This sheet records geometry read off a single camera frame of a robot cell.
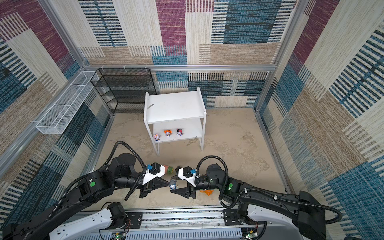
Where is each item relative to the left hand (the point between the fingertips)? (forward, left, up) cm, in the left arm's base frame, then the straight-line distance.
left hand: (167, 182), depth 60 cm
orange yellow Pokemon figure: (+2, -18, -22) cm, 29 cm away
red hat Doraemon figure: (+29, -3, -6) cm, 30 cm away
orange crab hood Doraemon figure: (+29, +3, -6) cm, 30 cm away
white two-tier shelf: (+28, -2, +8) cm, 29 cm away
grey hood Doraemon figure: (-1, -2, -1) cm, 2 cm away
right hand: (0, -2, -4) cm, 5 cm away
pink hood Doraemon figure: (+26, +9, -6) cm, 28 cm away
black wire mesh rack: (+68, +38, -6) cm, 79 cm away
